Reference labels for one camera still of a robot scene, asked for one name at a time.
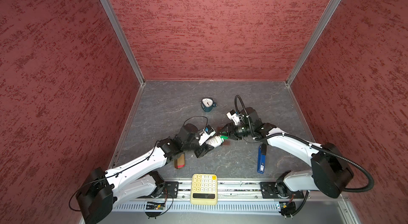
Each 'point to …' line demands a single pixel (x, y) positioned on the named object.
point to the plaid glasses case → (180, 162)
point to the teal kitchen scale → (207, 104)
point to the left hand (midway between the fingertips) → (209, 146)
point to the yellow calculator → (204, 189)
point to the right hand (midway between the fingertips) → (219, 138)
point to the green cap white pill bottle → (217, 140)
